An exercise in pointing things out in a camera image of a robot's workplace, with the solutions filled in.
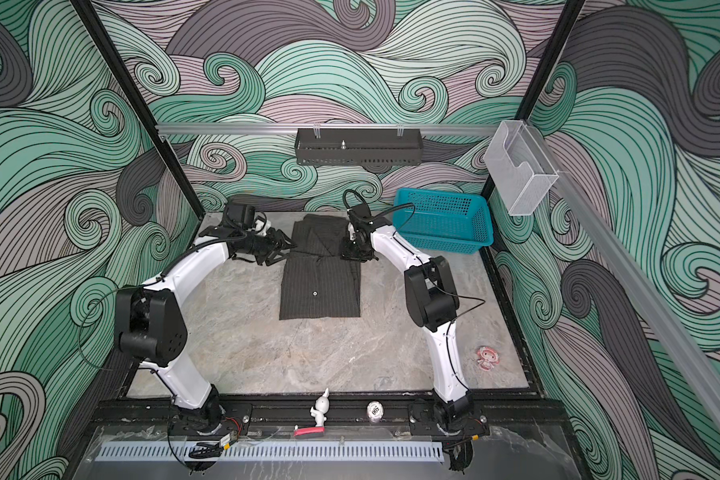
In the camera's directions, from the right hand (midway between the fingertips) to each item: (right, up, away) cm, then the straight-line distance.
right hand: (345, 255), depth 98 cm
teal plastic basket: (+39, +13, +21) cm, 46 cm away
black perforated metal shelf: (+4, +36, -3) cm, 36 cm away
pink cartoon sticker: (+40, -27, -16) cm, 51 cm away
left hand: (-15, +3, -10) cm, 18 cm away
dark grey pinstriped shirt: (-9, -8, -2) cm, 12 cm away
